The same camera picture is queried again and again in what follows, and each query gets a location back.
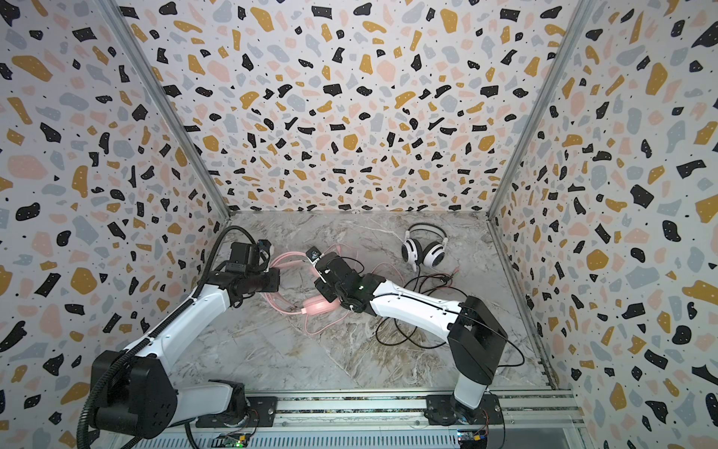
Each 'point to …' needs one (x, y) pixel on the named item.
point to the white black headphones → (414, 253)
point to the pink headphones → (313, 306)
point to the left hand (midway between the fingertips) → (275, 272)
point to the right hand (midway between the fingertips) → (319, 269)
